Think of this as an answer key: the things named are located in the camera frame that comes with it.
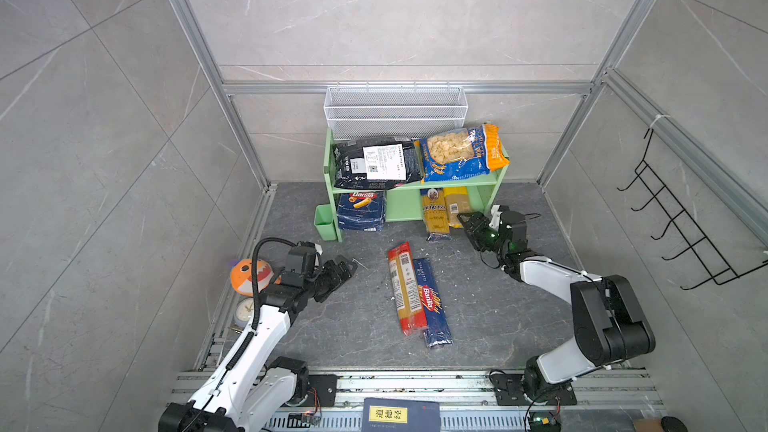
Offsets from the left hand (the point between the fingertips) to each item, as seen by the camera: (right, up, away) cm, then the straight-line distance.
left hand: (348, 266), depth 80 cm
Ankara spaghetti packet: (+26, +15, +12) cm, 32 cm away
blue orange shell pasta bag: (+32, +32, +4) cm, 46 cm away
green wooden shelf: (+16, +18, +17) cm, 29 cm away
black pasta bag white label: (+9, +28, -1) cm, 30 cm away
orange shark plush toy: (-31, -4, +3) cm, 32 cm away
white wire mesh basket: (+15, +49, +18) cm, 54 cm away
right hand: (+33, +13, +10) cm, 37 cm away
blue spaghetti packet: (+24, -17, 0) cm, 29 cm away
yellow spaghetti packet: (+33, +18, +15) cm, 41 cm away
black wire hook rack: (+79, +5, -20) cm, 81 cm away
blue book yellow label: (+14, -33, -12) cm, 37 cm away
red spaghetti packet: (+17, -8, +6) cm, 20 cm away
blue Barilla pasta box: (+4, +15, +8) cm, 17 cm away
